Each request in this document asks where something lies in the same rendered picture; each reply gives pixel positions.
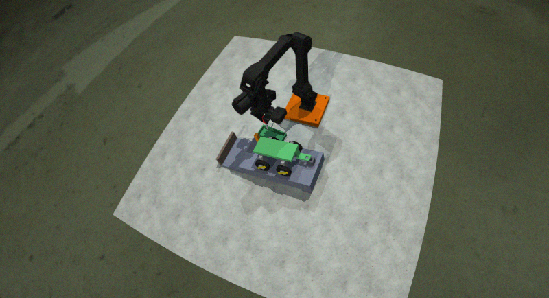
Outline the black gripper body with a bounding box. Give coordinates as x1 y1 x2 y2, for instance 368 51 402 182
250 94 287 124

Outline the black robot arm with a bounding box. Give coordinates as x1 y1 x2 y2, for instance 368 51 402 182
232 32 317 115

